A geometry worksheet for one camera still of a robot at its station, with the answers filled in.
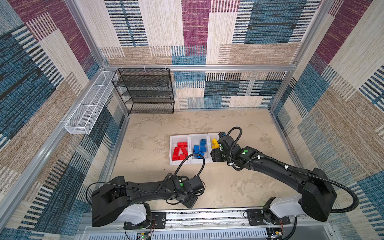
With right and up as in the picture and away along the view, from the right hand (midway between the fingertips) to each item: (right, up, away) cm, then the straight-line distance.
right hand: (217, 155), depth 84 cm
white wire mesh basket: (-79, +20, +9) cm, 82 cm away
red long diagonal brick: (-18, 0, +11) cm, 22 cm away
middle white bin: (-12, +7, +16) cm, 21 cm away
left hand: (-14, -22, -5) cm, 27 cm away
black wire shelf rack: (-48, +42, +27) cm, 69 cm away
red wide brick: (-21, +4, +15) cm, 27 cm away
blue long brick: (-7, +5, +15) cm, 18 cm away
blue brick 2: (-8, 0, +13) cm, 15 cm away
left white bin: (-26, +6, +17) cm, 31 cm away
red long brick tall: (-24, -2, +10) cm, 26 cm away
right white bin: (-2, +9, +13) cm, 16 cm away
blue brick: (-11, +1, +12) cm, 17 cm away
